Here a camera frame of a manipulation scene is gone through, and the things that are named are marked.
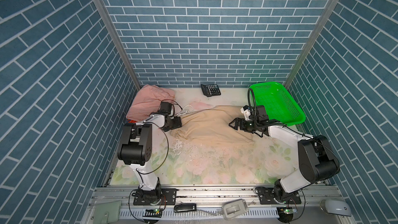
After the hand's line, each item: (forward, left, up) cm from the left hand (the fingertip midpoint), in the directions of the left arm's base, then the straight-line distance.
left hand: (177, 124), depth 99 cm
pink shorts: (+14, +21, +6) cm, 26 cm away
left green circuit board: (-46, +6, -5) cm, 47 cm away
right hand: (-5, -35, +8) cm, 36 cm away
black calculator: (+30, -22, +1) cm, 37 cm away
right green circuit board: (-47, -55, -2) cm, 72 cm away
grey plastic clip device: (-45, -30, +1) cm, 55 cm away
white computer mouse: (-47, -74, +7) cm, 88 cm away
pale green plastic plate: (-45, +27, -1) cm, 53 cm away
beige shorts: (-1, -22, -1) cm, 22 cm away
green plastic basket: (+16, -74, -2) cm, 76 cm away
